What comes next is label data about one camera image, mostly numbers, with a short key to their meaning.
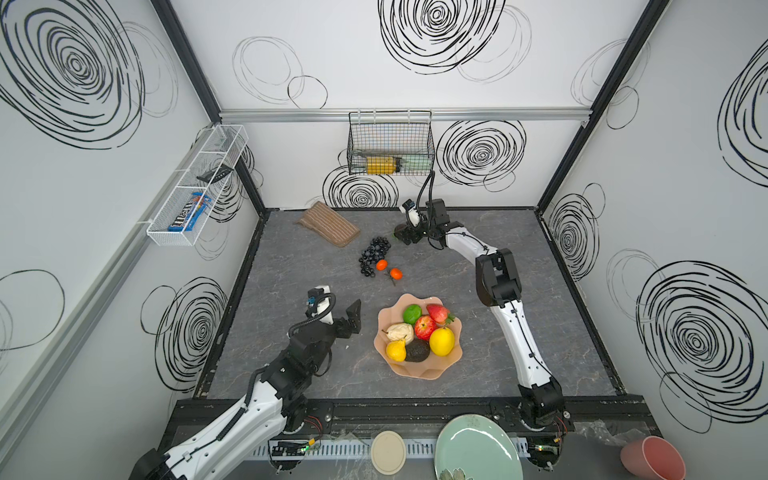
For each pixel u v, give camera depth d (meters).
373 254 1.02
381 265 1.02
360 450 0.64
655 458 0.61
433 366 0.80
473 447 0.69
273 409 0.55
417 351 0.79
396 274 0.99
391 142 0.99
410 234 1.02
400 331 0.81
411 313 0.85
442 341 0.79
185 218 0.70
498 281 0.70
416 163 0.87
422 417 0.75
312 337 0.59
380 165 0.87
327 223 1.15
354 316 0.72
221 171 0.81
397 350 0.77
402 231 1.02
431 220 0.94
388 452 0.64
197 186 0.72
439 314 0.84
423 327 0.83
